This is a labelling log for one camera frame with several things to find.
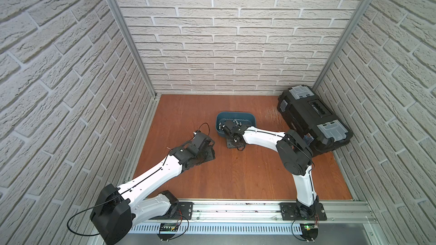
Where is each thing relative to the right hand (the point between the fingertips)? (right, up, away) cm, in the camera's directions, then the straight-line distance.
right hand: (234, 142), depth 96 cm
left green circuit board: (-30, -34, -25) cm, 52 cm away
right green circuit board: (+30, -33, -27) cm, 52 cm away
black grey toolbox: (+39, +18, -5) cm, 43 cm away
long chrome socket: (+2, +12, +6) cm, 13 cm away
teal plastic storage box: (+9, +13, +10) cm, 19 cm away
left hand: (-10, -1, -15) cm, 18 cm away
